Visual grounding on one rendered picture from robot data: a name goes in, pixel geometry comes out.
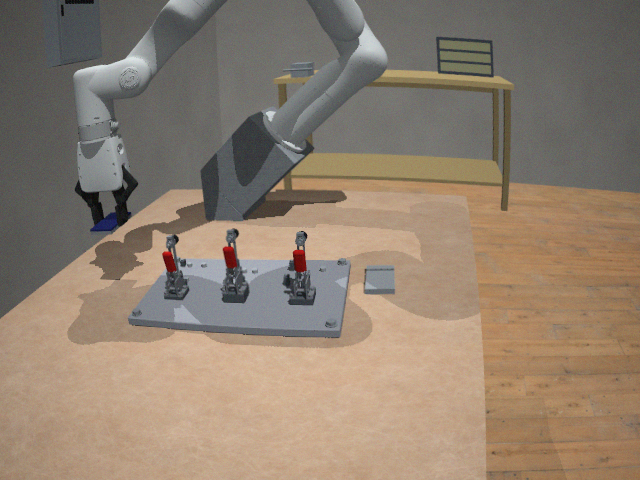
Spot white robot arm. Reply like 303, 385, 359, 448
73, 0, 388, 152

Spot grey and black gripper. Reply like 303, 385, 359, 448
75, 132, 138, 226

